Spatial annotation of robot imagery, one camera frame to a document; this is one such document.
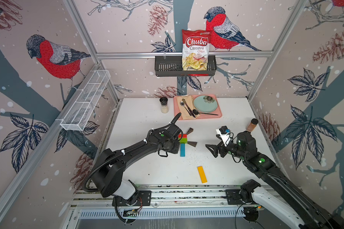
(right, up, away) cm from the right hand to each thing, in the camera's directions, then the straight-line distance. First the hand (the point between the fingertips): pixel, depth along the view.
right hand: (212, 139), depth 75 cm
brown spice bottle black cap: (+33, +5, +20) cm, 39 cm away
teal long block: (-15, -11, +15) cm, 24 cm away
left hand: (-18, -6, +8) cm, 21 cm away
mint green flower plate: (+5, +21, +42) cm, 47 cm away
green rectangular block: (-14, -5, +20) cm, 25 cm away
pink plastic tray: (+15, +15, +37) cm, 43 cm away
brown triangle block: (-9, +2, +23) cm, 25 cm away
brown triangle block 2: (-8, -7, +17) cm, 20 cm away
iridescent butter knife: (-8, +14, +35) cm, 39 cm away
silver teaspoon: (-14, +21, +41) cm, 48 cm away
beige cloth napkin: (-13, +14, +35) cm, 40 cm away
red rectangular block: (-14, -3, +24) cm, 28 cm away
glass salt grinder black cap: (-29, +22, +28) cm, 46 cm away
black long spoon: (-4, +14, +35) cm, 38 cm away
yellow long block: (-4, -22, +6) cm, 23 cm away
